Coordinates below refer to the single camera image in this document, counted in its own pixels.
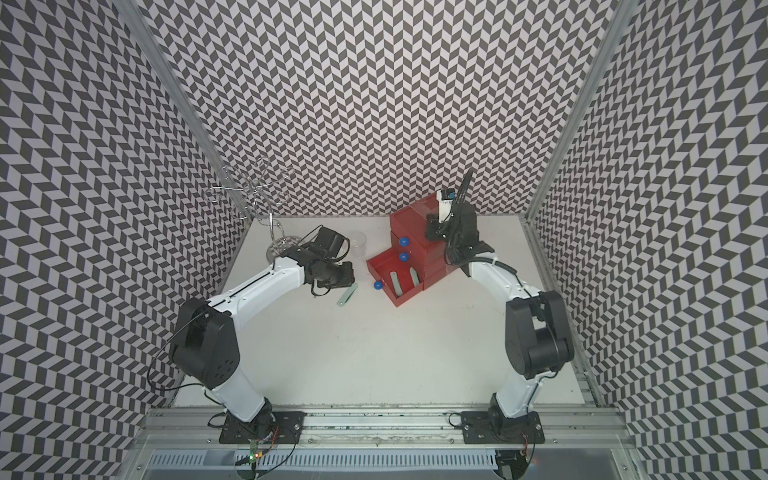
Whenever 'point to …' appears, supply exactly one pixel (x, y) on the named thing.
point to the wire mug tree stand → (256, 196)
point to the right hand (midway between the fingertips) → (427, 225)
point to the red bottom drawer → (398, 276)
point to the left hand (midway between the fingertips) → (350, 282)
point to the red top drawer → (408, 226)
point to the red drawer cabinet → (415, 259)
